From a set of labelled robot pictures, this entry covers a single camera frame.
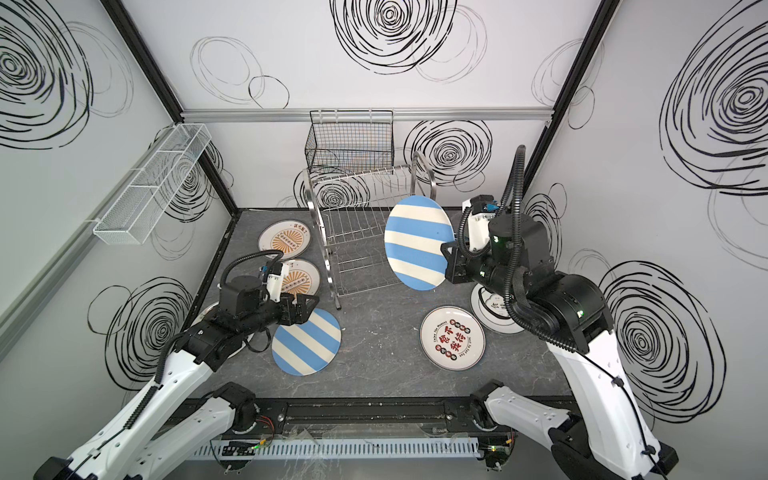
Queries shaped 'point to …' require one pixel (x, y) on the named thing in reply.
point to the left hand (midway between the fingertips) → (308, 298)
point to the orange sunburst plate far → (290, 237)
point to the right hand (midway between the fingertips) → (438, 247)
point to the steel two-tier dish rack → (352, 205)
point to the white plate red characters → (452, 338)
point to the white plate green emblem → (491, 309)
